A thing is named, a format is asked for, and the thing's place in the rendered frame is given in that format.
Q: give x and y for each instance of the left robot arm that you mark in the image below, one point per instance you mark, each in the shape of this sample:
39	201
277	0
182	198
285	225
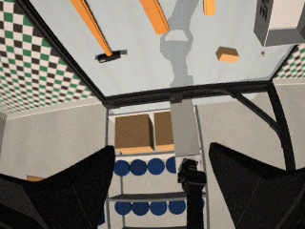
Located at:
192	185

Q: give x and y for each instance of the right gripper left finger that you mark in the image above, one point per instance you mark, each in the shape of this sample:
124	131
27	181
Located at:
71	199

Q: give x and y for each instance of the orange rectangular block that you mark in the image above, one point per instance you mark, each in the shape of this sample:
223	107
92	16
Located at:
227	54

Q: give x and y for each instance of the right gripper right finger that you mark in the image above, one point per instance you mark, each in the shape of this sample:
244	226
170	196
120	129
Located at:
258	195

